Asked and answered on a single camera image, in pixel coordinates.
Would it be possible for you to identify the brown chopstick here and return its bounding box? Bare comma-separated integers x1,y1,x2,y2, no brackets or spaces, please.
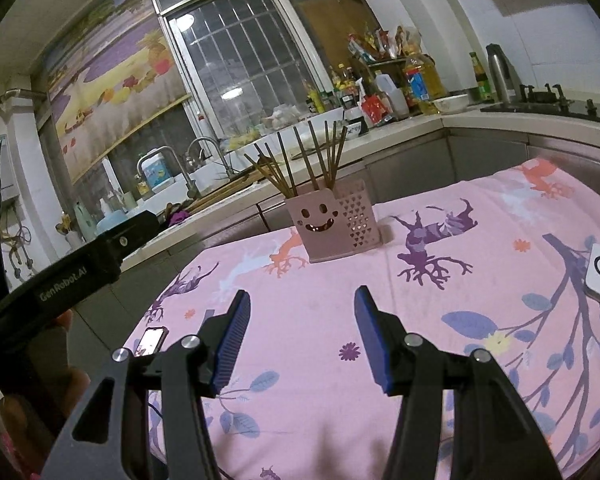
324,122,337,188
264,143,294,198
329,126,347,188
309,122,334,188
276,132,298,196
253,145,294,198
244,155,291,198

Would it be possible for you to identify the person's left hand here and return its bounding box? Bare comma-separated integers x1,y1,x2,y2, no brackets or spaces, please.
0,310,91,479

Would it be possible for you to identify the smartphone on table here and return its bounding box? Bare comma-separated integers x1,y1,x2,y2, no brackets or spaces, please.
134,326,169,356

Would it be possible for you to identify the blue plastic container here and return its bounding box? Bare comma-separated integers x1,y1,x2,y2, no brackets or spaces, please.
96,210,128,235

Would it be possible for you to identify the pink floral tablecloth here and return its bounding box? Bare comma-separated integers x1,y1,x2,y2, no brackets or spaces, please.
126,158,600,479

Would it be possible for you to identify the chrome faucet left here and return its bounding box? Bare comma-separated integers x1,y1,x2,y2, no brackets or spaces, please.
136,145,199,198

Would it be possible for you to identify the chrome faucet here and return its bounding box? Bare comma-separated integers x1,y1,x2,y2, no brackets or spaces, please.
136,145,199,198
184,135,234,181

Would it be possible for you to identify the blue label detergent jug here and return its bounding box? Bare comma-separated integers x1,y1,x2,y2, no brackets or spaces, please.
140,150,173,191

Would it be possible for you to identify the chrome faucet right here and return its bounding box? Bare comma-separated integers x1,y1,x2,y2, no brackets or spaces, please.
184,135,234,181

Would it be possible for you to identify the fruit pattern window blind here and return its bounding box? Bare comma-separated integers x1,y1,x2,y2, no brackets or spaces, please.
44,0,188,182

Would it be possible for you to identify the pink smiley utensil holder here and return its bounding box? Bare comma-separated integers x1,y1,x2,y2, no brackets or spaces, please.
285,179,382,263

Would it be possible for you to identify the wooden cutting board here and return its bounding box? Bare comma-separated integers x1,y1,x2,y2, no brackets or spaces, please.
185,168,263,214

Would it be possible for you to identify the brown chopstick in holder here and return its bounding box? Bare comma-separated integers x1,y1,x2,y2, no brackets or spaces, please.
264,143,294,198

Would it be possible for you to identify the dark chopstick in holder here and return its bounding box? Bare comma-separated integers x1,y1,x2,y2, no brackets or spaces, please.
292,124,323,191

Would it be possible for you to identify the white bowl on counter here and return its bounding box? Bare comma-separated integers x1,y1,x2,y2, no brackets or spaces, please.
432,93,470,115

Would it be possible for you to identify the black gas stove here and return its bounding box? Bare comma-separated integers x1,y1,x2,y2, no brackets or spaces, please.
482,84,600,123

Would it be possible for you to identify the green glass bottle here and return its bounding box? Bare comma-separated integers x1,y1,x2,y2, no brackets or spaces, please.
469,52,493,102

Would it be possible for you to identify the white plastic jug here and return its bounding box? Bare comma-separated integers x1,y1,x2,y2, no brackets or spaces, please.
375,72,410,119

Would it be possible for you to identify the red snack packet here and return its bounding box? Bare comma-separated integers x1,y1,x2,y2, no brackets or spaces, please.
361,94,394,127

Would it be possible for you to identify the steel thermos kettle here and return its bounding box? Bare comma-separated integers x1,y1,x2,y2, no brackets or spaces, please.
486,44,520,104

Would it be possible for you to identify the large cooking oil bottle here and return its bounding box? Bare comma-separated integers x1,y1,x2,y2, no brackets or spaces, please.
405,52,448,115

